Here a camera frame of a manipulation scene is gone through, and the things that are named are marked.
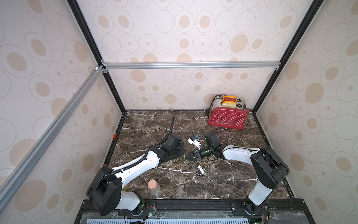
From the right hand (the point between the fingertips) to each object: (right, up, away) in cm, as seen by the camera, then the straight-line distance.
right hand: (186, 162), depth 81 cm
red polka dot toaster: (+29, +31, +16) cm, 46 cm away
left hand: (+2, +7, 0) cm, 7 cm away
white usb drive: (+9, -6, +6) cm, 13 cm away
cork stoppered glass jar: (-17, -11, -10) cm, 22 cm away
